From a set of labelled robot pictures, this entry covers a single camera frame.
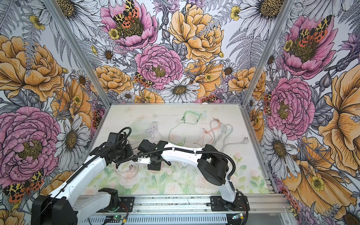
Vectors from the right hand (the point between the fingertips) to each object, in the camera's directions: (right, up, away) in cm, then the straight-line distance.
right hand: (156, 166), depth 82 cm
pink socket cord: (-17, -7, +3) cm, 18 cm away
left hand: (-15, +5, +2) cm, 16 cm away
